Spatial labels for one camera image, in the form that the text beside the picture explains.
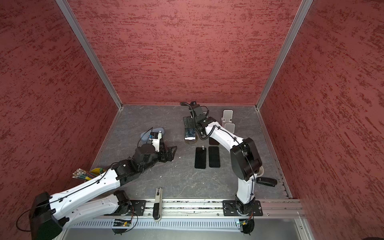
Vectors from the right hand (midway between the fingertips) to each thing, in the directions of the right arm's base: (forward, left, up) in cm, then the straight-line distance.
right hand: (191, 121), depth 92 cm
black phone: (-4, +1, -8) cm, 9 cm away
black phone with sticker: (-5, -15, -18) cm, 24 cm away
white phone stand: (+10, -26, -7) cm, 29 cm away
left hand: (-20, +11, +2) cm, 23 cm away
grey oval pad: (-3, +31, -9) cm, 33 cm away
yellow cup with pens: (-32, +52, +1) cm, 61 cm away
